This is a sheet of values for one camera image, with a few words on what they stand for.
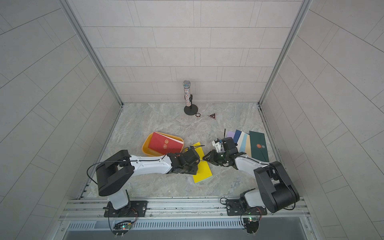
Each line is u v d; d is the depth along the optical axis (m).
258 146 0.93
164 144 0.89
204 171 0.81
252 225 0.68
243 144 0.93
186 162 0.65
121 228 0.65
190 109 1.12
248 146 0.93
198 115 1.09
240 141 0.94
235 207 0.71
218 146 0.81
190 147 0.79
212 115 1.09
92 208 0.72
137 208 0.71
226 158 0.68
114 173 0.45
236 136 0.98
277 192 0.42
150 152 0.91
